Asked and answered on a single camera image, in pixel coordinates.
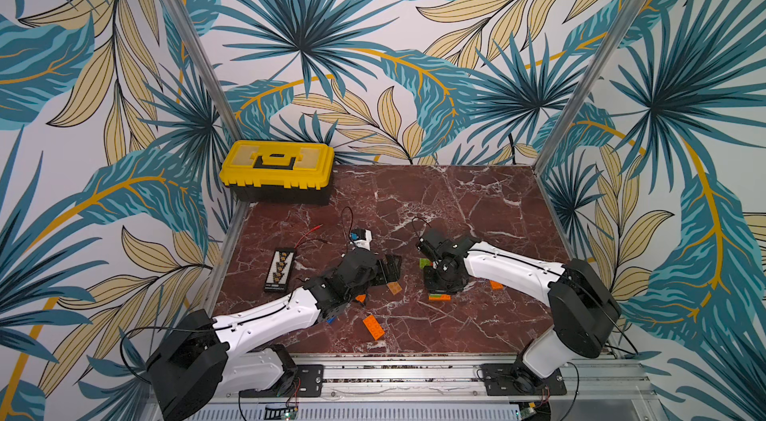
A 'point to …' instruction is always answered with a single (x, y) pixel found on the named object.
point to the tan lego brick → (394, 286)
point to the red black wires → (305, 238)
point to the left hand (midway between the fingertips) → (388, 265)
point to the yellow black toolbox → (279, 173)
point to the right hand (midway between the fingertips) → (431, 289)
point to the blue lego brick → (330, 320)
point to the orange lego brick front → (373, 326)
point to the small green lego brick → (435, 295)
